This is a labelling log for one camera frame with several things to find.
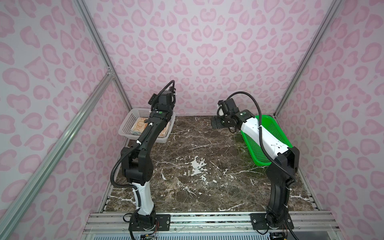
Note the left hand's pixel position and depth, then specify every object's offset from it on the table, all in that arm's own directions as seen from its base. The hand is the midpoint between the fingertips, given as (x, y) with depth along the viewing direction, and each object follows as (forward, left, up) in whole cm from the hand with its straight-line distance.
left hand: (157, 98), depth 87 cm
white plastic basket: (-4, +27, -24) cm, 36 cm away
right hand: (-11, -36, -8) cm, 38 cm away
